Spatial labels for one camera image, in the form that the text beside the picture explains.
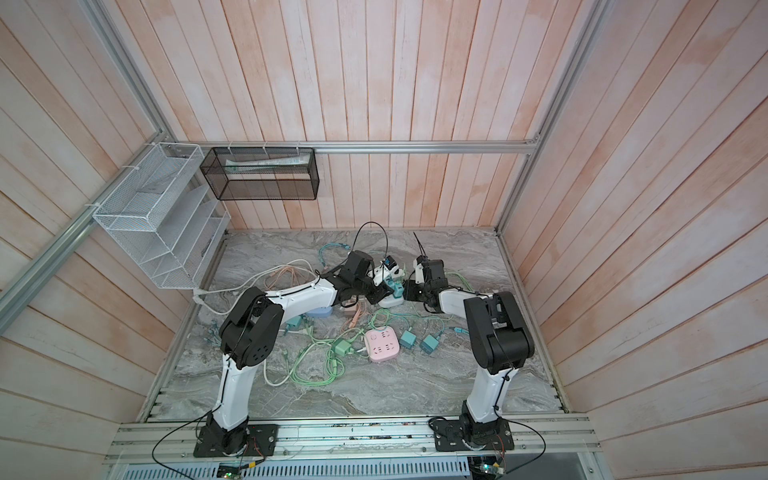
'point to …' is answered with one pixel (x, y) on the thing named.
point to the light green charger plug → (341, 347)
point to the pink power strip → (382, 343)
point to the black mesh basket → (262, 173)
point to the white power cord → (200, 295)
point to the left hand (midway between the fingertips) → (388, 289)
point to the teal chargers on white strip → (397, 287)
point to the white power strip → (390, 301)
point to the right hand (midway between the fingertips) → (406, 288)
